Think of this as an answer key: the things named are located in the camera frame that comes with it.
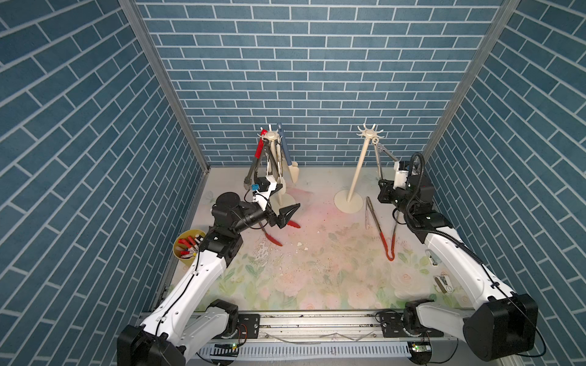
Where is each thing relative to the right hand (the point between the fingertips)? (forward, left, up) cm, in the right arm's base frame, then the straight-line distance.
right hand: (383, 181), depth 80 cm
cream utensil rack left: (+10, +38, -25) cm, 47 cm away
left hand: (-14, +30, +6) cm, 34 cm away
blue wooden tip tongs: (+7, +33, -2) cm, 34 cm away
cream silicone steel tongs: (-2, +36, -1) cm, 36 cm away
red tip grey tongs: (-12, +41, -26) cm, 49 cm away
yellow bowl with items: (-24, +67, -12) cm, 72 cm away
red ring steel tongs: (+4, +46, +3) cm, 46 cm away
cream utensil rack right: (+10, +10, -26) cm, 30 cm away
